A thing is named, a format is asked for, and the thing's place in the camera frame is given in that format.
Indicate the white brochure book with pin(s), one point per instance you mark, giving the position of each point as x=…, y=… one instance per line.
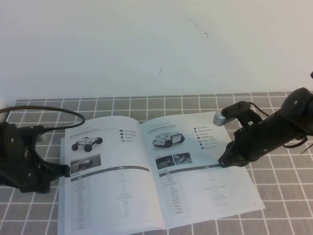
x=128, y=177

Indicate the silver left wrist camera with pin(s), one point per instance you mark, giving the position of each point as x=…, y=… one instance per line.
x=31, y=133

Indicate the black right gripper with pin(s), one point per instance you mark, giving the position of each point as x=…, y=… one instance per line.
x=252, y=141

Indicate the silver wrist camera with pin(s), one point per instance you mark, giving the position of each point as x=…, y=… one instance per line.
x=31, y=133
x=241, y=111

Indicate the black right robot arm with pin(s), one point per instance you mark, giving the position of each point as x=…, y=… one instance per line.
x=288, y=127

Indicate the grey checked tablecloth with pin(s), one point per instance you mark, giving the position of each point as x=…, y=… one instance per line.
x=283, y=178

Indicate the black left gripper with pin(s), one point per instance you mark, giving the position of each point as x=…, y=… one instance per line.
x=21, y=167

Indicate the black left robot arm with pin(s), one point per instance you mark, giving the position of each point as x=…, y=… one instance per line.
x=21, y=166

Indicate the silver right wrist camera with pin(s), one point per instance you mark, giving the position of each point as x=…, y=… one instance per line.
x=241, y=111

